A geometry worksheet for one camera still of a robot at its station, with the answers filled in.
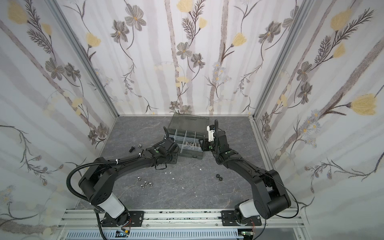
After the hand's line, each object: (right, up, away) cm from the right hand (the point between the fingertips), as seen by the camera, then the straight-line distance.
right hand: (198, 136), depth 85 cm
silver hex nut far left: (-40, -7, +16) cm, 44 cm away
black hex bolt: (-46, -10, +16) cm, 49 cm away
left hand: (-16, -11, +5) cm, 20 cm away
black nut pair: (+12, -24, +3) cm, 27 cm away
